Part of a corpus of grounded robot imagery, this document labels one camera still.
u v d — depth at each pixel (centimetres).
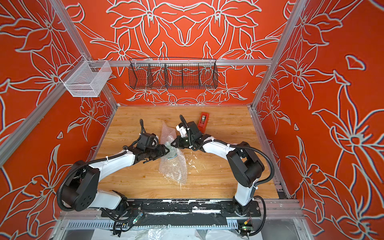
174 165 88
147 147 70
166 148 85
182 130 81
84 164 45
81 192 42
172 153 87
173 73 100
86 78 92
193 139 70
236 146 51
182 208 74
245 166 47
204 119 103
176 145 76
